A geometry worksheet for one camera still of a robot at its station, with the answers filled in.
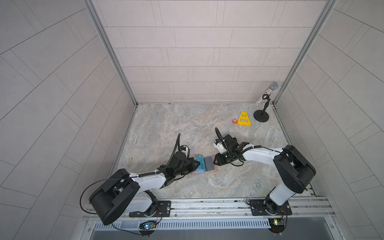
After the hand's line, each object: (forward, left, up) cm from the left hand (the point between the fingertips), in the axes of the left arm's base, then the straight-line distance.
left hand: (203, 164), depth 83 cm
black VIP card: (+1, -3, -2) cm, 4 cm away
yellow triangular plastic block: (+34, -30, -2) cm, 45 cm away
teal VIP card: (-2, +1, 0) cm, 2 cm away
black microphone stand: (+37, -43, -1) cm, 57 cm away
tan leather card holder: (-3, -7, -2) cm, 8 cm away
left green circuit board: (-28, +25, 0) cm, 37 cm away
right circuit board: (-27, -34, -3) cm, 43 cm away
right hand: (+3, -8, -4) cm, 9 cm away
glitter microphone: (+37, -42, +26) cm, 62 cm away
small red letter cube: (+32, -24, -1) cm, 40 cm away
